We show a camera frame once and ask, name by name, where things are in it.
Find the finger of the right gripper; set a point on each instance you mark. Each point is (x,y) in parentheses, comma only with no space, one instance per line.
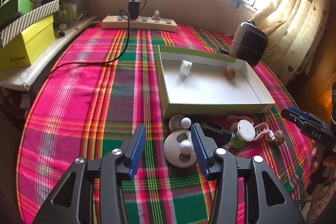
(298,117)

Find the green paper box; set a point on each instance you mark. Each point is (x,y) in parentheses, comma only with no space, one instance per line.
(12,9)

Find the brown walnut in box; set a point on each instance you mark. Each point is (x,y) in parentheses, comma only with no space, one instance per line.
(230,73)

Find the person right hand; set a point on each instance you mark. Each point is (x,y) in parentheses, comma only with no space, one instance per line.
(314,164)

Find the small beige figurine plug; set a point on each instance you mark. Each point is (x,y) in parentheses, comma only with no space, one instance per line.
(156,15)

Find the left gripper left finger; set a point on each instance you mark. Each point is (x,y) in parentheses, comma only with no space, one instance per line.
(71,199)

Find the brown walnut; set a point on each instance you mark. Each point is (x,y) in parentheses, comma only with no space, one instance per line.
(230,73)
(279,138)

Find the green bottle white cap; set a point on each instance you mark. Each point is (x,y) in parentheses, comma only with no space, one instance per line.
(242,131)

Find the pink clip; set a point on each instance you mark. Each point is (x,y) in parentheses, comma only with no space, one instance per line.
(260,130)
(234,119)

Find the beige power strip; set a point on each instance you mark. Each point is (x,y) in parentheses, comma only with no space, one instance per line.
(141,23)

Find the black rectangular device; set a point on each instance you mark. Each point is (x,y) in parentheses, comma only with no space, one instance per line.
(222,137)

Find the green white shallow box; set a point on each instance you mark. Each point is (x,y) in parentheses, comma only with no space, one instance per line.
(206,90)

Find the white panda round holder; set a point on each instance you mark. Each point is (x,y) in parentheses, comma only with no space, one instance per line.
(178,149)

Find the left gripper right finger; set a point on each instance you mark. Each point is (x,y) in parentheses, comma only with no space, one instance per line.
(265,198)

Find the white black space heater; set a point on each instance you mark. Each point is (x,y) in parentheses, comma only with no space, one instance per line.
(248,43)

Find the yellow shoe box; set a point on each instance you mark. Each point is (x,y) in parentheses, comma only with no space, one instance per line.
(26,47)

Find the small white knob holder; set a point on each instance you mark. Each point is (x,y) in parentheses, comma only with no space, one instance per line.
(179,122)

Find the cream heart curtain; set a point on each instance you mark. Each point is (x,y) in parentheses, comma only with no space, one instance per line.
(294,29)

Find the striped box lid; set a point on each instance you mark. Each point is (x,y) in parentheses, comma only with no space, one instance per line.
(20,24)

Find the black charger adapter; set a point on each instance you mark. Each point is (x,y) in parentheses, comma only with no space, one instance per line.
(133,9)

